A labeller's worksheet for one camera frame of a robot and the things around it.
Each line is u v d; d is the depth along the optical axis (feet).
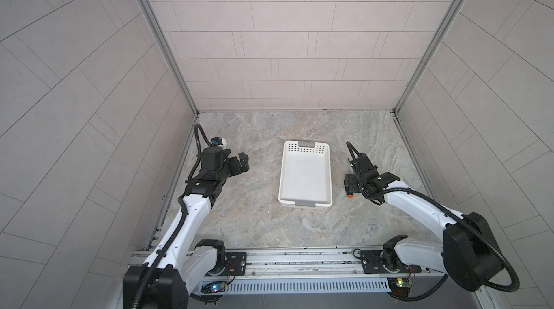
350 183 2.53
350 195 2.80
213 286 2.14
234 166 2.32
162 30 2.83
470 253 1.30
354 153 2.52
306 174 3.02
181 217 1.52
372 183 2.01
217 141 2.31
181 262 1.38
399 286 2.23
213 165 1.94
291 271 2.32
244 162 2.37
